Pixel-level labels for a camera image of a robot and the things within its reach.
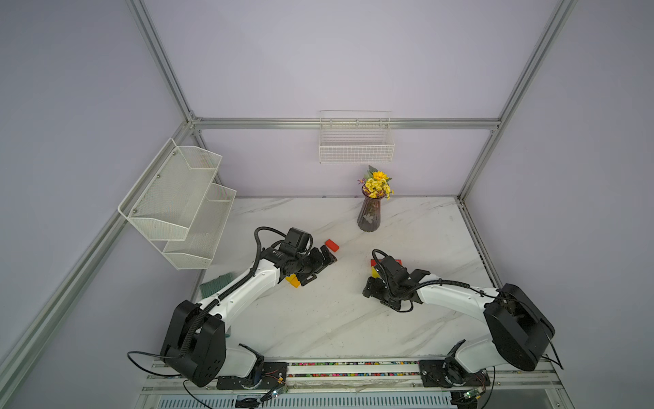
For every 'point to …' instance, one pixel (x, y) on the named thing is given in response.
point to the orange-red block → (334, 246)
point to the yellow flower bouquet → (375, 184)
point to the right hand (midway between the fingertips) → (374, 298)
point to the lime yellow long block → (375, 273)
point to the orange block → (293, 280)
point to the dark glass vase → (369, 218)
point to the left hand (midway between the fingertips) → (327, 269)
